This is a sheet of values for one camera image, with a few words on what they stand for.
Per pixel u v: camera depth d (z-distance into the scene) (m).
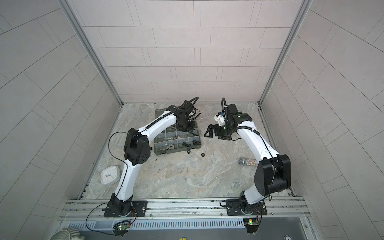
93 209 0.71
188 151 0.91
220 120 0.76
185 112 0.75
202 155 0.89
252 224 0.68
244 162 0.82
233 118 0.59
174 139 0.94
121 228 0.64
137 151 0.55
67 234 0.59
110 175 0.78
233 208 0.71
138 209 0.71
